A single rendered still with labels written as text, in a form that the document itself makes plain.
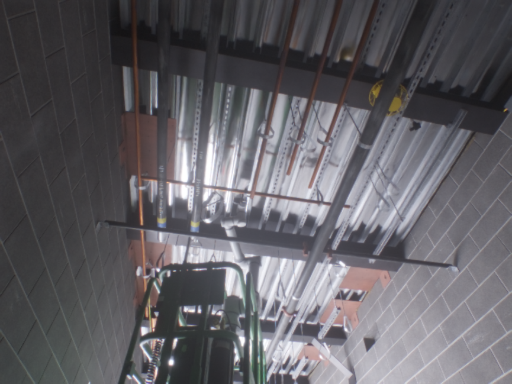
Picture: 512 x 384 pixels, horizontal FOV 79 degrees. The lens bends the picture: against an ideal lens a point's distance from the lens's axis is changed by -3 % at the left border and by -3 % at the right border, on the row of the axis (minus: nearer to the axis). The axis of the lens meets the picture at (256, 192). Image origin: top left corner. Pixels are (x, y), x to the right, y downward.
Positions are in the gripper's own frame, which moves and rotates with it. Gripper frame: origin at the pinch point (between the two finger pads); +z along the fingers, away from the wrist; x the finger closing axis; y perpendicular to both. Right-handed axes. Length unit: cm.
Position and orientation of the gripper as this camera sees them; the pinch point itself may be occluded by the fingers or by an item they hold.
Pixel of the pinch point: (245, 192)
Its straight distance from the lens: 288.5
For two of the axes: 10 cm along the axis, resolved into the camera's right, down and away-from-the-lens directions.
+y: 9.8, 1.4, 1.2
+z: 1.8, -5.8, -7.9
